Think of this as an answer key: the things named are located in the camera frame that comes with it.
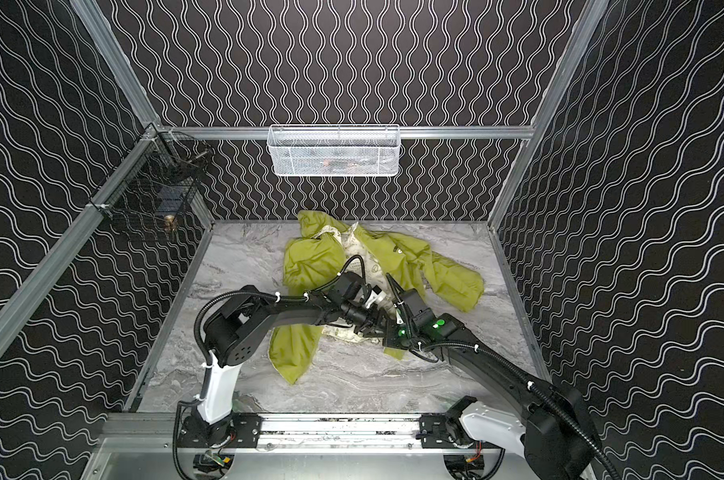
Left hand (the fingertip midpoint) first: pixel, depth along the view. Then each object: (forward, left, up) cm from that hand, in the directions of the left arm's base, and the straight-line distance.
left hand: (404, 338), depth 80 cm
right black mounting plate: (-21, -8, 0) cm, 23 cm away
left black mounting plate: (-22, +40, -7) cm, 46 cm away
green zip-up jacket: (+34, +29, -3) cm, 45 cm away
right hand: (+1, +5, -1) cm, 5 cm away
